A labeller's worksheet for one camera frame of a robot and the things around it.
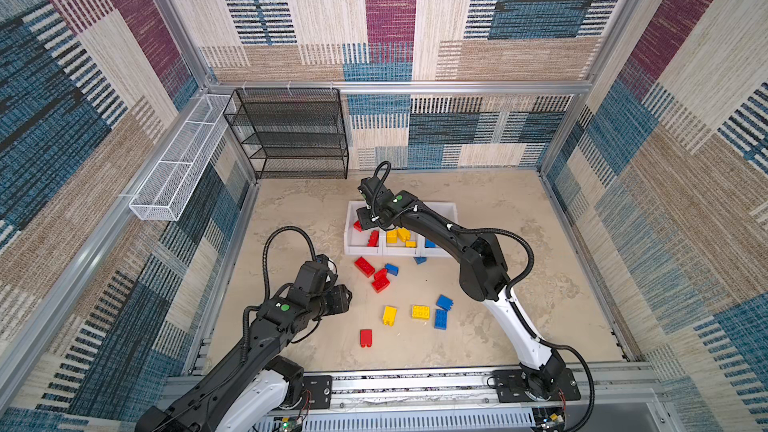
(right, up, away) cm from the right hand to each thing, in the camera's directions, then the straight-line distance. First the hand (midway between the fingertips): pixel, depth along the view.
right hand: (369, 219), depth 96 cm
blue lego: (+22, -23, -9) cm, 33 cm away
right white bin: (+27, +2, +6) cm, 27 cm away
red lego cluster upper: (+4, -18, -5) cm, 19 cm away
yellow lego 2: (+6, -26, -13) cm, 29 cm away
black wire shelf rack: (-29, +30, +14) cm, 44 cm away
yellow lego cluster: (+13, -8, +1) cm, 16 cm away
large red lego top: (-2, -14, -3) cm, 15 cm away
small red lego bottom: (0, -31, -15) cm, 35 cm away
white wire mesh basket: (-61, +9, -3) cm, 62 cm away
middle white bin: (+10, -10, +2) cm, 14 cm away
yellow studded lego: (+15, -25, -12) cm, 32 cm away
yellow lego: (+7, -6, +1) cm, 10 cm away
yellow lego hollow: (+10, -2, -23) cm, 25 cm away
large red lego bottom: (-4, -3, +2) cm, 5 cm away
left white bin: (-5, -7, +4) cm, 10 cm away
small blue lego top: (+7, -15, -4) cm, 17 cm away
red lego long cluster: (+1, -7, +2) cm, 7 cm away
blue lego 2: (+20, -27, -13) cm, 36 cm away
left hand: (-5, -19, -15) cm, 25 cm away
